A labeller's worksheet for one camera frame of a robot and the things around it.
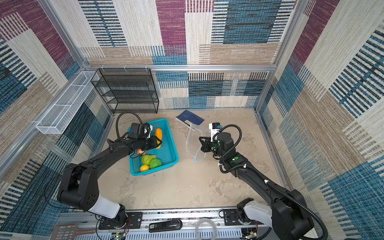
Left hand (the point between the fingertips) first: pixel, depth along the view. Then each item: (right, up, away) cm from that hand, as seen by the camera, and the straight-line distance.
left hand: (160, 140), depth 89 cm
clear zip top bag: (+20, -1, +16) cm, 25 cm away
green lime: (-2, -13, -3) cm, 13 cm away
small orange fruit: (-8, -16, -3) cm, 18 cm away
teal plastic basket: (+3, -9, +8) cm, 12 cm away
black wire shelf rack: (-29, +34, +22) cm, 50 cm away
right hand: (+23, +1, -9) cm, 24 cm away
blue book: (+15, +14, +25) cm, 32 cm away
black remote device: (+10, -36, -21) cm, 43 cm away
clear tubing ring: (+25, -35, -19) cm, 47 cm away
